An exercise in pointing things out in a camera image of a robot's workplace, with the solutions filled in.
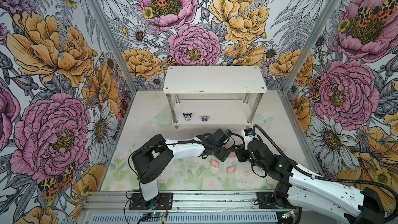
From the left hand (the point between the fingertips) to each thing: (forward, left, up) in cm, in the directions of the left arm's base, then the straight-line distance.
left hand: (220, 152), depth 88 cm
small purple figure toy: (+19, +8, +7) cm, 21 cm away
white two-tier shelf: (+45, +1, -1) cm, 45 cm away
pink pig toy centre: (-6, +3, 0) cm, 7 cm away
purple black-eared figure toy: (+19, +18, +9) cm, 28 cm away
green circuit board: (-28, +30, -2) cm, 40 cm away
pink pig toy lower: (-9, -6, -1) cm, 11 cm away
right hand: (-4, -7, +10) cm, 12 cm away
